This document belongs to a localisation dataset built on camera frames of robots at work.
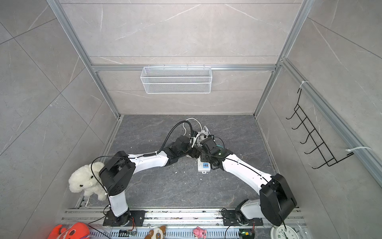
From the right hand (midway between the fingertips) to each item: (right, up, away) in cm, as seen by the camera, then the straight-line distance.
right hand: (206, 154), depth 86 cm
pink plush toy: (-5, -33, -18) cm, 38 cm away
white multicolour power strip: (-2, -9, +3) cm, 9 cm away
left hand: (-3, +6, +2) cm, 8 cm away
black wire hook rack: (+47, +3, -28) cm, 55 cm away
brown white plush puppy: (-24, -33, -19) cm, 45 cm away
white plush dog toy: (-58, -8, -18) cm, 61 cm away
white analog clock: (+32, -32, -19) cm, 49 cm away
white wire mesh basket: (-19, +49, +15) cm, 54 cm away
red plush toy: (-60, -29, -22) cm, 70 cm away
